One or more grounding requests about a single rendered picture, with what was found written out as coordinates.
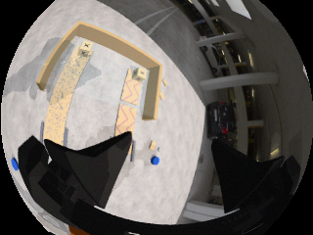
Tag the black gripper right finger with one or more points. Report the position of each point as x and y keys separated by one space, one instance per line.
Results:
x=238 y=174

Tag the blue circular disc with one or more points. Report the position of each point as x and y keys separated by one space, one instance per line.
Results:
x=155 y=160
x=15 y=164

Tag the pale yellow strip with pink zigzag pattern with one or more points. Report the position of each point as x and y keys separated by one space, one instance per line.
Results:
x=125 y=123

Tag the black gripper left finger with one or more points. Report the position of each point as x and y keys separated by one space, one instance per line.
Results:
x=96 y=168

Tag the tan speckled strip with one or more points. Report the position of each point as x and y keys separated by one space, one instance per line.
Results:
x=57 y=116

